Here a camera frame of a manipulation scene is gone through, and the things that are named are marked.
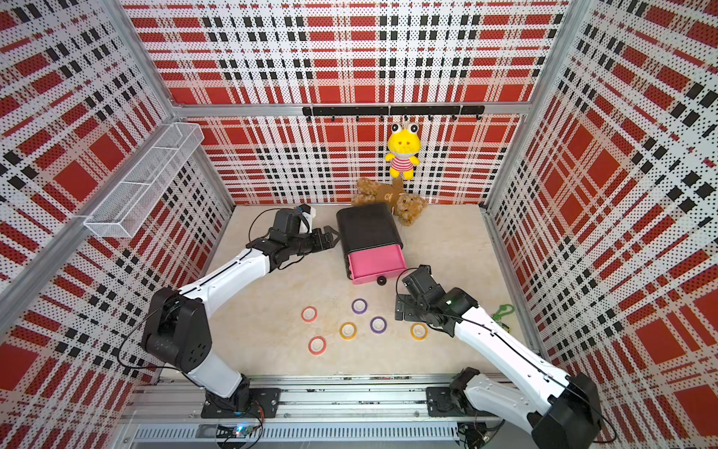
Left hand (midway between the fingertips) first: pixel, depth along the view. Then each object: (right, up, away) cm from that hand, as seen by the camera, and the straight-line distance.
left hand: (336, 237), depth 87 cm
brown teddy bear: (+26, +11, +24) cm, 37 cm away
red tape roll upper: (-9, -25, +3) cm, 27 cm away
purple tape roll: (+7, -23, +5) cm, 25 cm away
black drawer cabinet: (+9, +3, +6) cm, 11 cm away
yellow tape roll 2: (+26, -30, -1) cm, 40 cm away
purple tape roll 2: (+13, -28, +1) cm, 31 cm away
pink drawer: (+13, -9, 0) cm, 16 cm away
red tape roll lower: (-5, -33, -3) cm, 34 cm away
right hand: (+25, -20, -9) cm, 33 cm away
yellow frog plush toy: (+22, +31, +4) cm, 38 cm away
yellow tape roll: (+4, -29, -1) cm, 30 cm away
